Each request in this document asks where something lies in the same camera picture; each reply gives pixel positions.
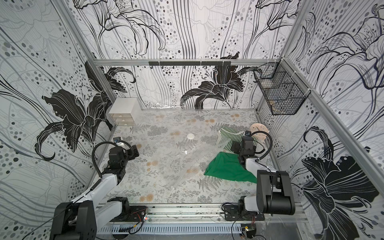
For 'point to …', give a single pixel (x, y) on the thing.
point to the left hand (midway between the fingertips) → (131, 149)
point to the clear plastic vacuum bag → (175, 143)
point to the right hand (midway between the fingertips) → (244, 142)
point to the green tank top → (226, 164)
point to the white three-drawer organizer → (125, 111)
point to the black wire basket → (283, 89)
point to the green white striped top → (226, 136)
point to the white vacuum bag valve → (190, 136)
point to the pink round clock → (258, 127)
